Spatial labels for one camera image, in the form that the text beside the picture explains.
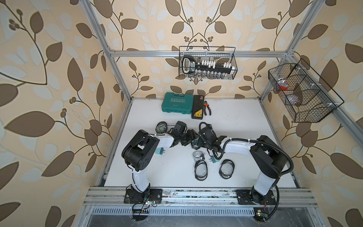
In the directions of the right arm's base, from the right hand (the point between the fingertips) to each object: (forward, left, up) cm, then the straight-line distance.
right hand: (199, 141), depth 94 cm
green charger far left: (-6, +26, +1) cm, 27 cm away
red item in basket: (+16, -49, +30) cm, 60 cm away
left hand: (+2, +2, +3) cm, 5 cm away
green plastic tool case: (+32, +15, +4) cm, 36 cm away
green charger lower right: (-13, -8, -1) cm, 15 cm away
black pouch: (-18, +1, -2) cm, 18 cm away
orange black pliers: (+34, -9, 0) cm, 35 cm away
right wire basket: (+7, -55, +32) cm, 64 cm away
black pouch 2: (-19, -15, -1) cm, 24 cm away
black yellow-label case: (+31, -2, 0) cm, 31 cm away
